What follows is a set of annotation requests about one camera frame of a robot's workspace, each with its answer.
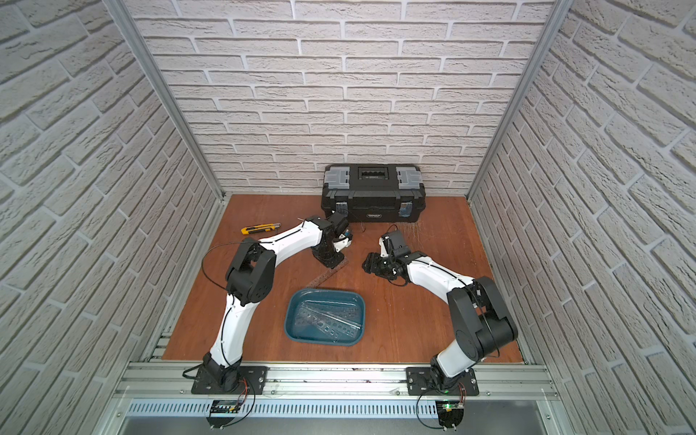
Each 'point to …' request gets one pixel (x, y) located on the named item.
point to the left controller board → (222, 406)
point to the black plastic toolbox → (374, 193)
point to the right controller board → (450, 413)
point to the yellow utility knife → (267, 227)
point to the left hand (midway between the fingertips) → (336, 261)
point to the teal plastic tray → (349, 299)
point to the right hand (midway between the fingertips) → (372, 266)
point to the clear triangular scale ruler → (344, 316)
